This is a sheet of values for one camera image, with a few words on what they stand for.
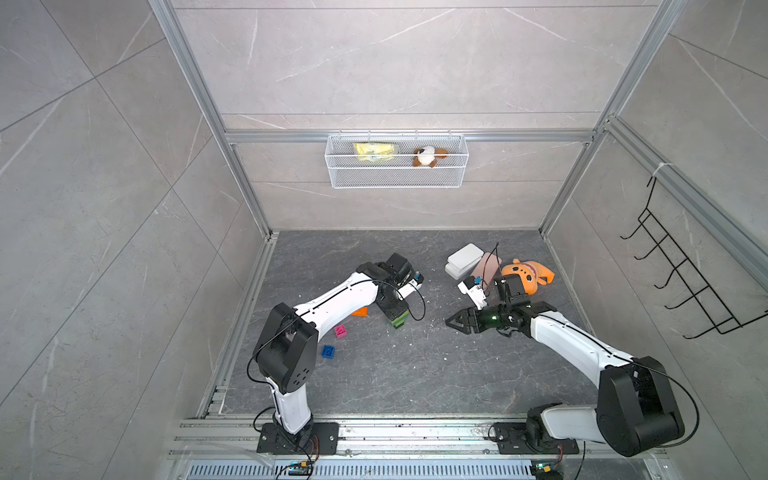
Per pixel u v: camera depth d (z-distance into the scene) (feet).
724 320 1.91
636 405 1.36
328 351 2.87
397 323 2.97
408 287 2.56
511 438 2.38
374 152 2.74
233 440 2.45
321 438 2.40
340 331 2.97
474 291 2.55
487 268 3.37
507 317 2.11
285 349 1.53
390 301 2.40
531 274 3.14
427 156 2.82
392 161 2.90
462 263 3.42
